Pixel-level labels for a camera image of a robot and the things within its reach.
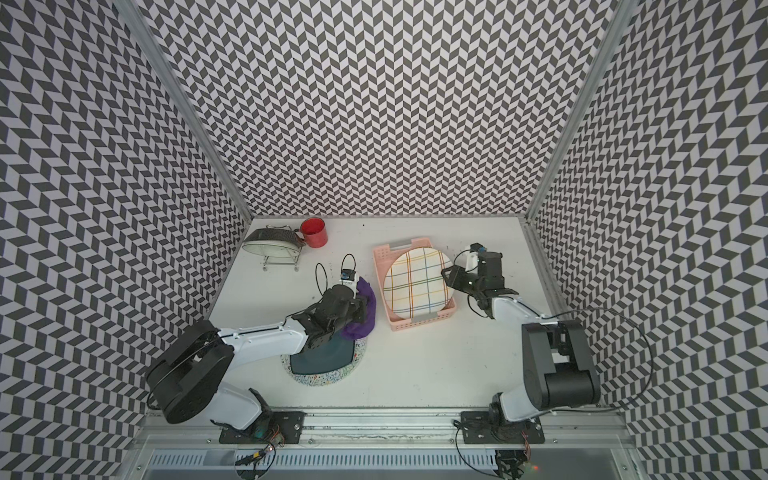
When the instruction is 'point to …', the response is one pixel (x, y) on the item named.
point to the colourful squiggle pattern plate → (329, 377)
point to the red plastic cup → (315, 232)
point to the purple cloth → (364, 328)
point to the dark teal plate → (336, 353)
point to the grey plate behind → (274, 234)
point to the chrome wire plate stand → (265, 262)
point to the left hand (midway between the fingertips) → (366, 301)
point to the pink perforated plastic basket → (382, 255)
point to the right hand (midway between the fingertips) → (445, 277)
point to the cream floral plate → (274, 249)
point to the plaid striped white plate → (413, 284)
